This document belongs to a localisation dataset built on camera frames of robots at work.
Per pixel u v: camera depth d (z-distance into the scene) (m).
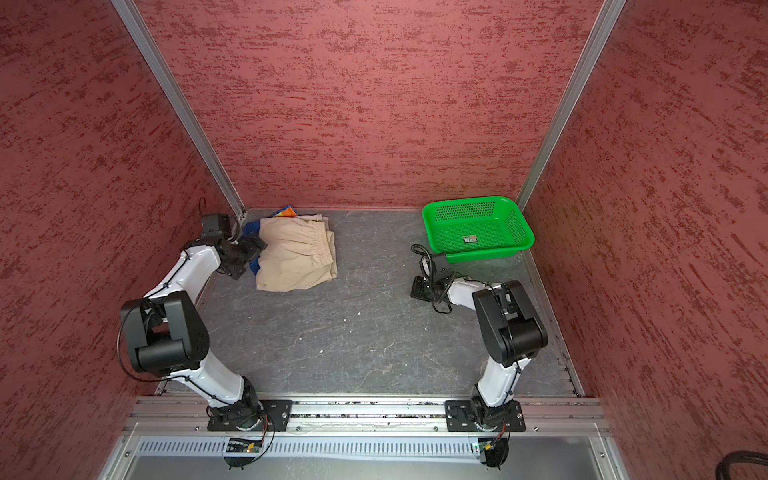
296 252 0.98
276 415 0.74
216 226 0.72
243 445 0.72
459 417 0.74
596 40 0.75
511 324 0.52
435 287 0.74
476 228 1.17
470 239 1.11
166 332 0.46
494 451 0.71
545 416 0.76
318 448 0.77
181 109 0.90
